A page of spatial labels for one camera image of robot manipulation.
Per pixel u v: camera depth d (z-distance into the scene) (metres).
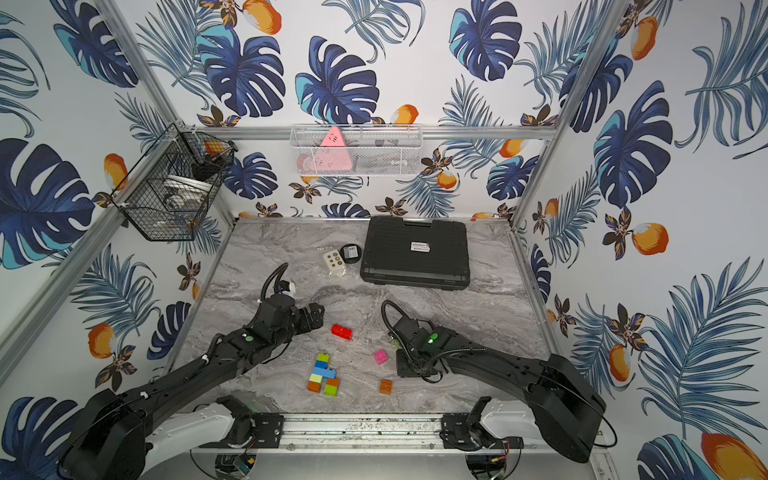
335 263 1.04
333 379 0.81
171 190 0.92
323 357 0.85
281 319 0.65
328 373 0.82
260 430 0.74
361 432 0.76
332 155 0.91
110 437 0.40
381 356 0.86
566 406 0.41
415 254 1.03
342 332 0.90
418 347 0.63
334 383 0.81
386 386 0.81
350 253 1.09
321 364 0.85
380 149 1.00
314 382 0.81
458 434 0.74
